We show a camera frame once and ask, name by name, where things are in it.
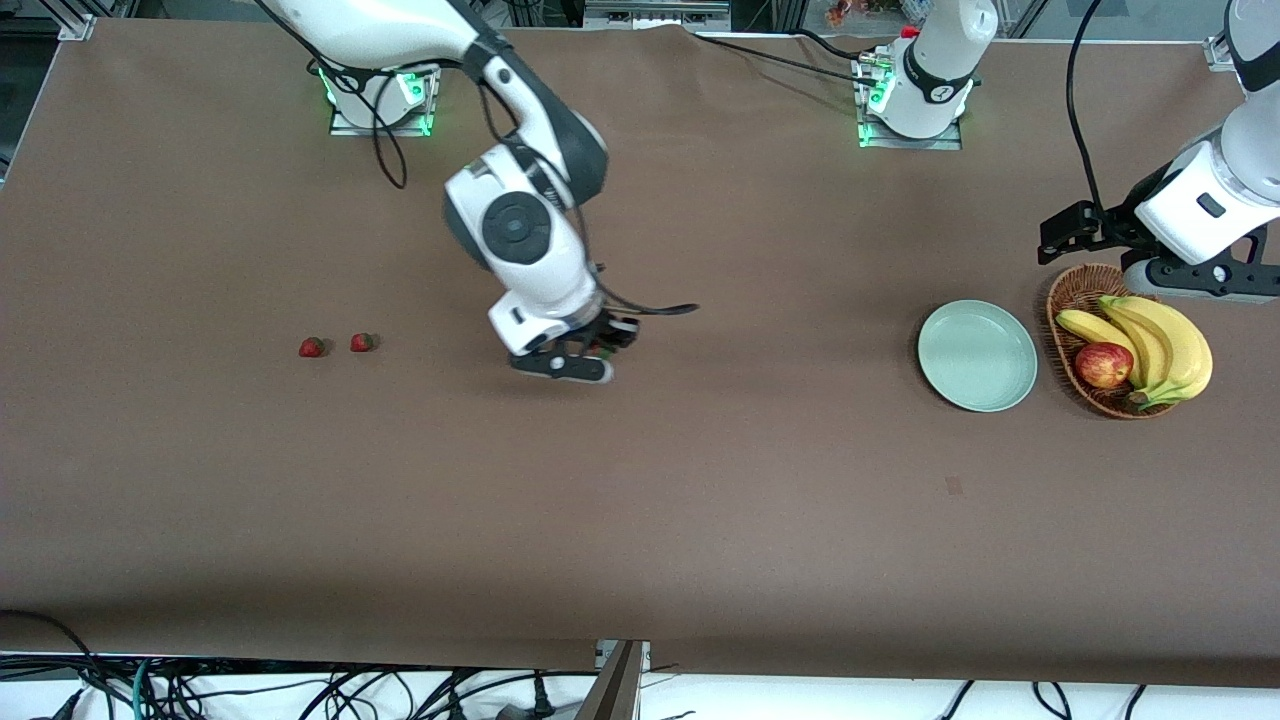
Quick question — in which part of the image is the pale green round plate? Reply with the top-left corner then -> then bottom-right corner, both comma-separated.
917,299 -> 1039,414

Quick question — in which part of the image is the brown wicker basket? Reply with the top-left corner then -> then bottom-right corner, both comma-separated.
1046,263 -> 1191,420

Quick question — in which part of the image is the yellow banana bunch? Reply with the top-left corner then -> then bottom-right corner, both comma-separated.
1056,294 -> 1214,411

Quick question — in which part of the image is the red apple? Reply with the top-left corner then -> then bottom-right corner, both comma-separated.
1074,341 -> 1135,390

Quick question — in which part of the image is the brown table cover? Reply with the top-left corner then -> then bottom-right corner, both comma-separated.
0,18 -> 1280,689

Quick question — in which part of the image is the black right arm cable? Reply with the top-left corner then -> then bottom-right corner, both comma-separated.
305,0 -> 700,317

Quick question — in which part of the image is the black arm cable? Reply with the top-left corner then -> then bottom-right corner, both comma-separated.
1064,0 -> 1107,216
305,0 -> 700,317

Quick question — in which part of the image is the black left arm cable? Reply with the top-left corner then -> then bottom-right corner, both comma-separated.
1064,0 -> 1107,216

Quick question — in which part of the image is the metal frame rail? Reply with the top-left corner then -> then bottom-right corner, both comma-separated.
583,0 -> 733,31

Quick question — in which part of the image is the aluminium table frame post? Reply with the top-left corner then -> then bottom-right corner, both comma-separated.
575,638 -> 653,720

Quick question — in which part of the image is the black plug cable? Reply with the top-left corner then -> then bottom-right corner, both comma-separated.
495,672 -> 561,720

